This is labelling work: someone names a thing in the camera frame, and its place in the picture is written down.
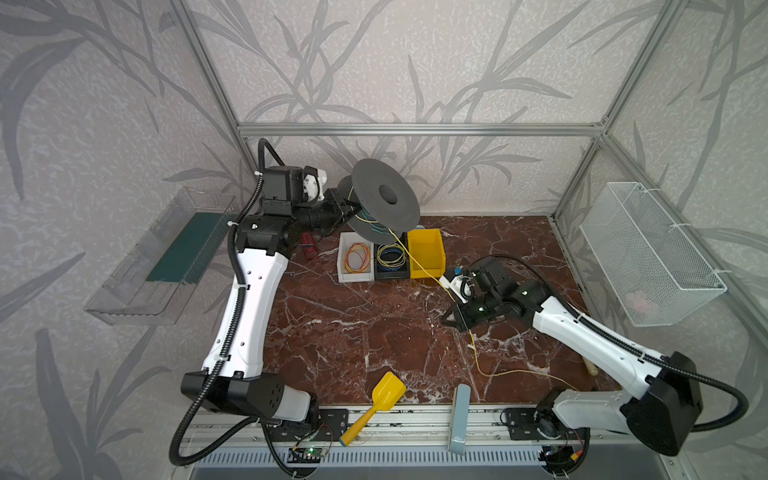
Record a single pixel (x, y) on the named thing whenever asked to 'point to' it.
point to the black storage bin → (402, 273)
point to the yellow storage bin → (427, 247)
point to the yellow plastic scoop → (386, 395)
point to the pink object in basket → (637, 299)
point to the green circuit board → (314, 452)
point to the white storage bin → (355, 258)
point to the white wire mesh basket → (656, 274)
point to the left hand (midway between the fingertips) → (365, 195)
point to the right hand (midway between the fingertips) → (442, 311)
